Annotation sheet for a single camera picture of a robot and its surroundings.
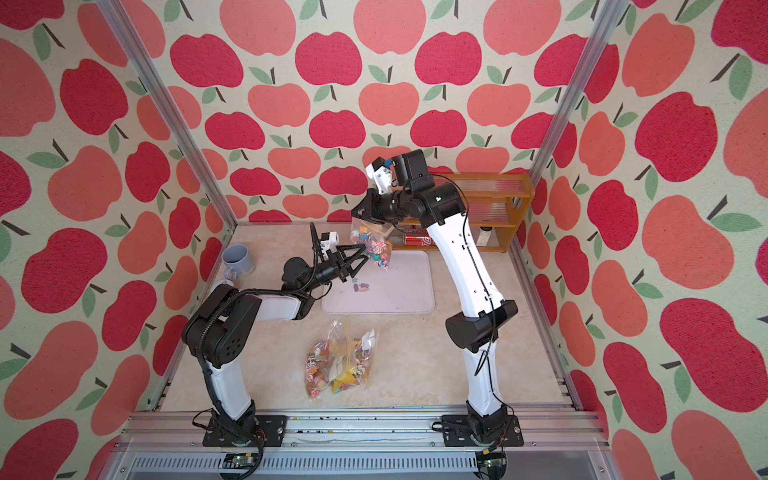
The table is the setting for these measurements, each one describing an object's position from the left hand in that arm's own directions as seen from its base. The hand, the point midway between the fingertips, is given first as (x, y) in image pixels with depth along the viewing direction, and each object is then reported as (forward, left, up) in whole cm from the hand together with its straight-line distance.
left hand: (369, 262), depth 79 cm
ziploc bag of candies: (+7, -1, +3) cm, 7 cm away
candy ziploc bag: (-18, +14, -20) cm, 30 cm away
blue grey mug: (+13, +45, -16) cm, 50 cm away
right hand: (+2, +4, +14) cm, 15 cm away
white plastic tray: (+8, -12, -24) cm, 28 cm away
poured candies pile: (+8, +3, -23) cm, 25 cm away
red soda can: (+24, -18, -17) cm, 35 cm away
